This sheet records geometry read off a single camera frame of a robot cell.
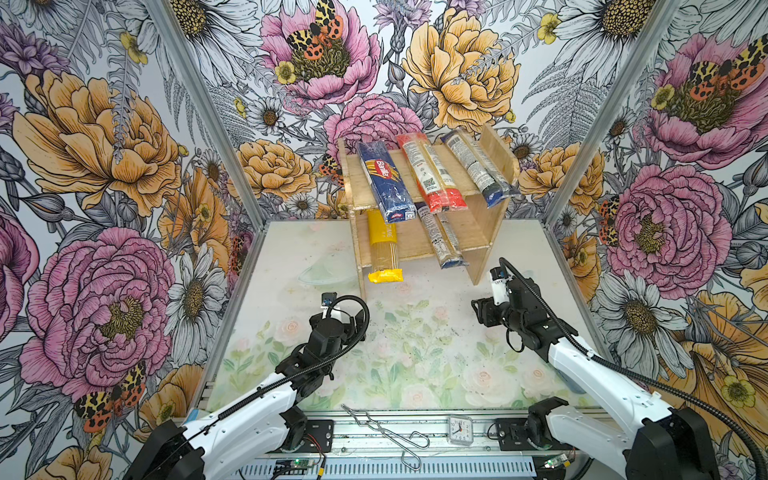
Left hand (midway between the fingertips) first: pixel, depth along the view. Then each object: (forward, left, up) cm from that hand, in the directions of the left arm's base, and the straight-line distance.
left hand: (346, 319), depth 85 cm
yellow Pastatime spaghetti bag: (+13, -11, +15) cm, 22 cm away
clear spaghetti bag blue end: (+17, -27, +15) cm, 35 cm away
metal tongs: (-28, -19, -10) cm, 35 cm away
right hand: (+1, -38, +2) cm, 38 cm away
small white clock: (-26, -29, -8) cm, 40 cm away
